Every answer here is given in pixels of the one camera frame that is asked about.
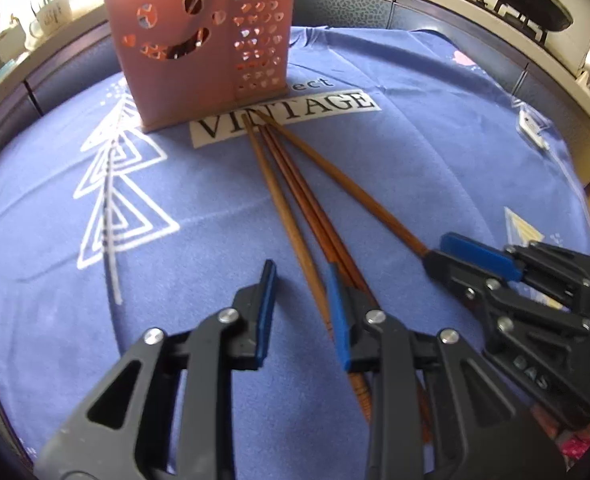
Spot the blue printed tablecloth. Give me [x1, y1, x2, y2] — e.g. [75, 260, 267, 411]
[0, 25, 590, 480]

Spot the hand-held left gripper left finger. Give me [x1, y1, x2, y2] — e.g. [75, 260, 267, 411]
[34, 259, 278, 480]

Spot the dark brown wooden chopstick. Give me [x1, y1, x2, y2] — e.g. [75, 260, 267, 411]
[259, 128, 376, 306]
[267, 126, 435, 445]

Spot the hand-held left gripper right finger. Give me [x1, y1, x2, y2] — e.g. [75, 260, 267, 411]
[326, 261, 568, 480]

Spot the small white device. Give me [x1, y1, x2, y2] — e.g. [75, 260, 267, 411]
[517, 112, 550, 151]

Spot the pink perforated utensil holder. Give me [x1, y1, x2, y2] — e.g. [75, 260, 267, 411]
[102, 0, 296, 133]

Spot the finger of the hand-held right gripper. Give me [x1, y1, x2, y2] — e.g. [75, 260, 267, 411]
[421, 249, 590, 356]
[439, 232, 590, 314]

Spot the white mug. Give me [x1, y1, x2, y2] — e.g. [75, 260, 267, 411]
[28, 0, 73, 38]

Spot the pink patterned cloth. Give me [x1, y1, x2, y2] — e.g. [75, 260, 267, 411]
[557, 430, 590, 467]

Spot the light brown wooden chopstick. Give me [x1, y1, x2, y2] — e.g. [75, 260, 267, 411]
[241, 114, 373, 422]

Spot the gas stove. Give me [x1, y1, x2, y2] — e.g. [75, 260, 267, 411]
[382, 0, 576, 50]

